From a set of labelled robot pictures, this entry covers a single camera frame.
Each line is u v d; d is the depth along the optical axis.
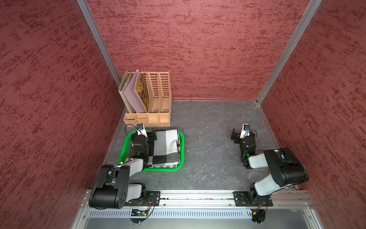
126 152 0.83
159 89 1.14
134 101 0.94
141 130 0.75
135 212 0.71
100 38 0.83
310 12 0.73
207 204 0.75
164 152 0.80
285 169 0.47
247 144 0.70
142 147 0.67
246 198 0.73
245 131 0.78
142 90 1.02
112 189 0.43
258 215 0.69
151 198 0.75
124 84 0.89
